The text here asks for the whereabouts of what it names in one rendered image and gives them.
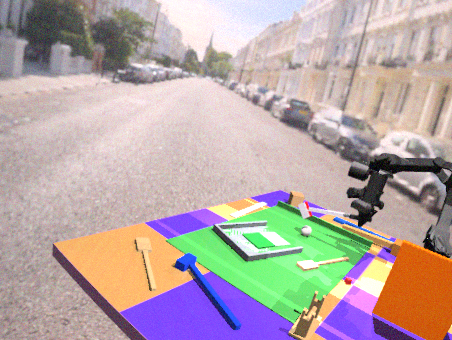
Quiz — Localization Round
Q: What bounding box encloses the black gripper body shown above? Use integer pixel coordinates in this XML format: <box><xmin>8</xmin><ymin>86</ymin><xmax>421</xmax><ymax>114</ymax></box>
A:
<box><xmin>350</xmin><ymin>183</ymin><xmax>384</xmax><ymax>214</ymax></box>

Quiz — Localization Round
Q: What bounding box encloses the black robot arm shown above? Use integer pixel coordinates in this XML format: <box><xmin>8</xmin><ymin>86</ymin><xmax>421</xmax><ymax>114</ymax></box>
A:
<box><xmin>346</xmin><ymin>153</ymin><xmax>452</xmax><ymax>258</ymax></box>

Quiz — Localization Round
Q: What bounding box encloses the white golf ball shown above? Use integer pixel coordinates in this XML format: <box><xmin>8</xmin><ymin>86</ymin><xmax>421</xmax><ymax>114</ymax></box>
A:
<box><xmin>301</xmin><ymin>225</ymin><xmax>312</xmax><ymax>236</ymax></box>

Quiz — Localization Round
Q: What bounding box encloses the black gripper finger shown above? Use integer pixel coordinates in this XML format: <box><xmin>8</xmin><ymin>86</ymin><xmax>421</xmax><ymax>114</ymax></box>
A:
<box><xmin>361</xmin><ymin>210</ymin><xmax>378</xmax><ymax>227</ymax></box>
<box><xmin>358</xmin><ymin>210</ymin><xmax>373</xmax><ymax>228</ymax></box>

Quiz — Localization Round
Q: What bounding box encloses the green flat mat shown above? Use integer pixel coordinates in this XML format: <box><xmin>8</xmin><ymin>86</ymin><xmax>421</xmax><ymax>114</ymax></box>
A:
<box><xmin>165</xmin><ymin>206</ymin><xmax>371</xmax><ymax>324</ymax></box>

